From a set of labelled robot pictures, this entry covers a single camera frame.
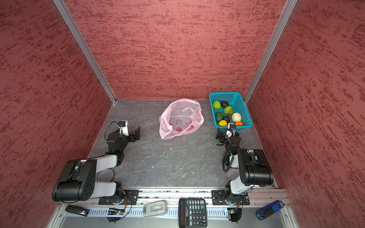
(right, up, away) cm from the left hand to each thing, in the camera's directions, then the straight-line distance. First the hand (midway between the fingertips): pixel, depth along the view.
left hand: (133, 129), depth 91 cm
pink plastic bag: (+30, +7, +19) cm, 36 cm away
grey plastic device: (+21, -37, -22) cm, 48 cm away
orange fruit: (+74, +3, +12) cm, 75 cm away
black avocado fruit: (+66, +18, +23) cm, 72 cm away
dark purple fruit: (+66, +7, +12) cm, 67 cm away
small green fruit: (+59, +17, +20) cm, 65 cm away
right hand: (+60, -1, +2) cm, 60 cm away
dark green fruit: (+60, +8, +12) cm, 61 cm away
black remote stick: (-19, -38, -22) cm, 48 cm away
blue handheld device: (+77, -38, -21) cm, 88 cm away
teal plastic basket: (+76, +21, +23) cm, 82 cm away
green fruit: (+68, +13, +15) cm, 71 cm away
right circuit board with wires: (+61, -41, -20) cm, 76 cm away
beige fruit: (+72, +8, +12) cm, 74 cm away
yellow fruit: (+62, +3, +9) cm, 62 cm away
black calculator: (+38, -39, -23) cm, 59 cm away
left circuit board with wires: (-2, -43, -19) cm, 47 cm away
